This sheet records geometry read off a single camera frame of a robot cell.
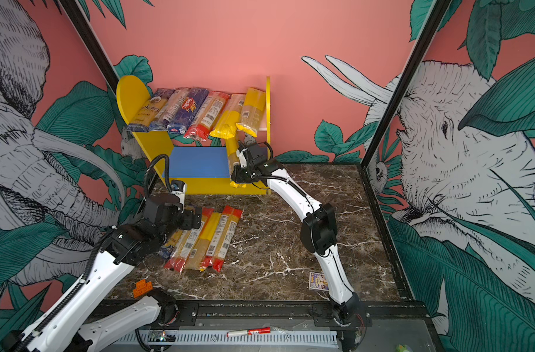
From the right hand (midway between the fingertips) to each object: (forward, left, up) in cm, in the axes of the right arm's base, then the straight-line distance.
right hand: (230, 172), depth 87 cm
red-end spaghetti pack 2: (-15, +3, -18) cm, 24 cm away
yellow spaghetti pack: (+11, 0, +5) cm, 13 cm away
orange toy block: (-39, +30, -20) cm, 53 cm away
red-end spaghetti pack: (-25, +18, -19) cm, 36 cm away
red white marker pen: (-52, -7, -22) cm, 56 cm away
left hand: (-19, +11, +5) cm, 22 cm away
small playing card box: (-35, -34, -21) cm, 54 cm away
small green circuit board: (-53, +18, -22) cm, 60 cm away
